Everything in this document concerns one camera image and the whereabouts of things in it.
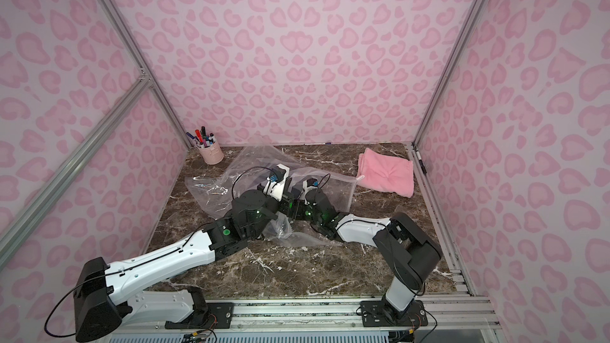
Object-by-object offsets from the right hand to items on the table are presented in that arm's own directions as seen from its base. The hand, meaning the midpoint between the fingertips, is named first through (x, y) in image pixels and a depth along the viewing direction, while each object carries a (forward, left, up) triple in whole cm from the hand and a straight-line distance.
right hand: (289, 205), depth 88 cm
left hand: (-2, -3, +21) cm, 21 cm away
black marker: (+33, +41, +5) cm, 53 cm away
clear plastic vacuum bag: (+24, +22, -8) cm, 34 cm away
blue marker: (+30, +44, +6) cm, 54 cm away
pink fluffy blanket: (+20, -40, -7) cm, 45 cm away
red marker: (+30, +41, +7) cm, 51 cm away
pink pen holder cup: (+27, +38, -2) cm, 47 cm away
